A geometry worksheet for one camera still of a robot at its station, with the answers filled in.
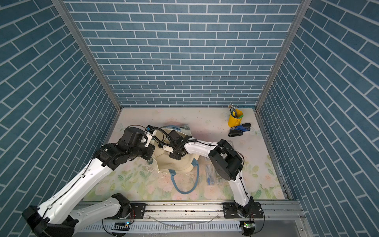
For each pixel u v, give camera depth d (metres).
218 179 0.84
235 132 1.02
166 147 0.83
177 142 0.73
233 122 1.04
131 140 0.54
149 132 0.64
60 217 0.39
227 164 0.52
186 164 0.85
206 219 0.72
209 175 0.85
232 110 1.01
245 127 1.06
